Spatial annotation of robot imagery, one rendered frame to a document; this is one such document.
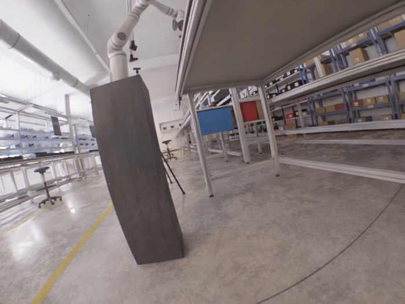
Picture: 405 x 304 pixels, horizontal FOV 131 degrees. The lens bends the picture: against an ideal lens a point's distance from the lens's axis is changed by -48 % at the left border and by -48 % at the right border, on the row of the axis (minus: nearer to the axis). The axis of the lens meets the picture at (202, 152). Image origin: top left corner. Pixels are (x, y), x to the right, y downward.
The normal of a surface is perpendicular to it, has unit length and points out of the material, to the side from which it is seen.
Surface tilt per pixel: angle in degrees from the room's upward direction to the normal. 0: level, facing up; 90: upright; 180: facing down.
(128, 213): 90
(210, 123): 90
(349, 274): 0
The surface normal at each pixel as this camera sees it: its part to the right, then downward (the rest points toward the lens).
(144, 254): 0.13, 0.05
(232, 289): -0.21, -0.97
